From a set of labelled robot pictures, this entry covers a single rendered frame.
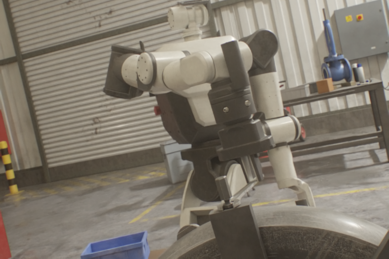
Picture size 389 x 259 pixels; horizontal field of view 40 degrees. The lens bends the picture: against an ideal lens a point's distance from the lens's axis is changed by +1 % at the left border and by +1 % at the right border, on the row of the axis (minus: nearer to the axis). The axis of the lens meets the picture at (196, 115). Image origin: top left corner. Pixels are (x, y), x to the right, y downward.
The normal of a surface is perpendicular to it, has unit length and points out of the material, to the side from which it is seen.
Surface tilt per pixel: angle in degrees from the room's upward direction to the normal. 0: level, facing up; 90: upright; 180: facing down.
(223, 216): 90
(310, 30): 90
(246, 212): 90
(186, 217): 60
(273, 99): 88
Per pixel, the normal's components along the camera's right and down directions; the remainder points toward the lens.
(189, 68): -0.83, 0.27
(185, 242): -0.57, -0.65
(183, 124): -0.41, 0.22
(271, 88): 0.30, -0.05
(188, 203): 0.82, -0.15
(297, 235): -0.19, 0.10
